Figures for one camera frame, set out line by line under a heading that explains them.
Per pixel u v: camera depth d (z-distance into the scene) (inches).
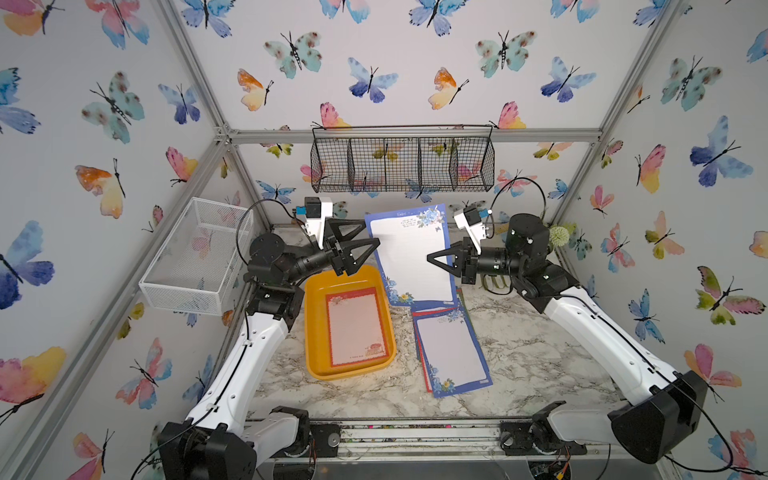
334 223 24.1
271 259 18.9
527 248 20.3
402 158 38.7
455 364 33.3
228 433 15.1
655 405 14.9
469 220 22.4
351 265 21.8
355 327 37.1
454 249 24.0
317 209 20.5
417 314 37.6
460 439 29.7
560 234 37.8
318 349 35.2
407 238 24.2
